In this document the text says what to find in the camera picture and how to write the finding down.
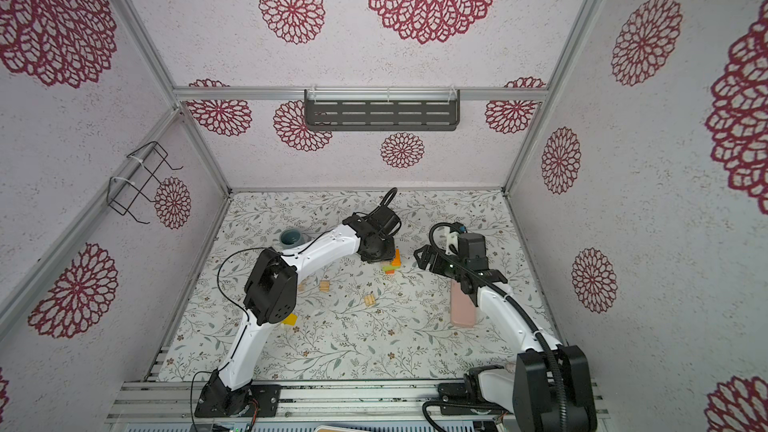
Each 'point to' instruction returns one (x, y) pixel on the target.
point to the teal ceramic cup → (291, 237)
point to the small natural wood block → (369, 300)
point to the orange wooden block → (397, 261)
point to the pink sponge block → (463, 309)
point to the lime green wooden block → (388, 267)
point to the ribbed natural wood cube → (324, 286)
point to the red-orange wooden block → (390, 272)
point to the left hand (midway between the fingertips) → (388, 259)
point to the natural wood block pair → (301, 286)
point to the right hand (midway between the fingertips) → (428, 252)
